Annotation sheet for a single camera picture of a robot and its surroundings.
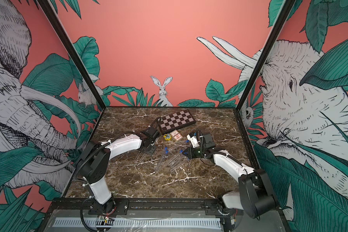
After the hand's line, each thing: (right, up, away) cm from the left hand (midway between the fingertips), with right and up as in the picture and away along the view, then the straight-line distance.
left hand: (150, 147), depth 93 cm
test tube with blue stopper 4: (+15, -7, -3) cm, 17 cm away
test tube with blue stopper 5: (+23, -3, -12) cm, 26 cm away
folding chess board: (+17, +17, +16) cm, 29 cm away
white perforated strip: (+1, -33, -23) cm, 41 cm away
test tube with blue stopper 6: (+20, -10, -4) cm, 23 cm away
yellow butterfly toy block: (+11, +6, +8) cm, 14 cm away
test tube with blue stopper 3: (+20, -1, +5) cm, 20 cm away
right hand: (+22, 0, -9) cm, 24 cm away
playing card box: (+17, +7, +8) cm, 20 cm away
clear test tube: (-6, -6, -2) cm, 9 cm away
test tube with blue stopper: (+7, -8, -3) cm, 12 cm away
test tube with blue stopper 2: (+10, -3, +1) cm, 11 cm away
